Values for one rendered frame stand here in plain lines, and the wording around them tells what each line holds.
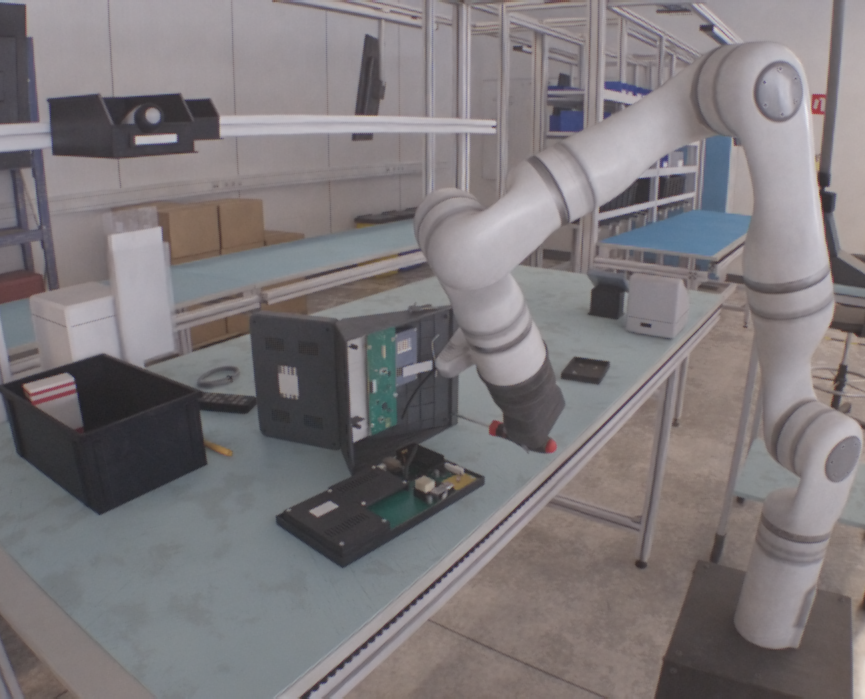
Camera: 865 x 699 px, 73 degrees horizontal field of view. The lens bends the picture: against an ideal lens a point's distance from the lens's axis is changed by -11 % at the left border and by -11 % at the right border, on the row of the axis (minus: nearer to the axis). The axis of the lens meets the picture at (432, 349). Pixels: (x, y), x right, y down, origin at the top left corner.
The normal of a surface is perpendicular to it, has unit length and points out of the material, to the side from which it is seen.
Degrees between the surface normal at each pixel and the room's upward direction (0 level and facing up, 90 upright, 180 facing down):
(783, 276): 103
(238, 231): 90
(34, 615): 0
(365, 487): 0
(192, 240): 90
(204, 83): 90
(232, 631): 0
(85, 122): 90
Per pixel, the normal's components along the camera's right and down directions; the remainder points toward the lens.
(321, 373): -0.35, 0.30
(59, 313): -0.58, 0.26
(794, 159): 0.22, 0.38
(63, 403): 0.75, 0.21
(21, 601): 0.00, -0.95
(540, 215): 0.38, 0.48
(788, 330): -0.46, 0.65
